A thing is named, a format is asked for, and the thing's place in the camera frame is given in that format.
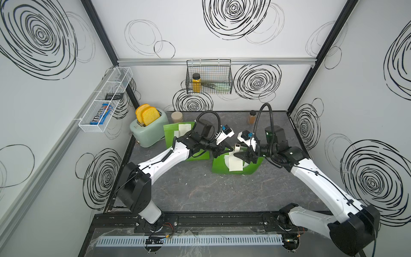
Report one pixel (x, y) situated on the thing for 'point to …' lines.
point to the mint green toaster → (151, 134)
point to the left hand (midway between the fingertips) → (231, 149)
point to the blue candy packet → (101, 114)
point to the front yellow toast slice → (149, 115)
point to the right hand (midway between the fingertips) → (241, 146)
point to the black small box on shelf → (118, 96)
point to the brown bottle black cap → (251, 120)
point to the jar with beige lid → (176, 116)
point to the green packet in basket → (222, 87)
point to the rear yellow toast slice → (139, 111)
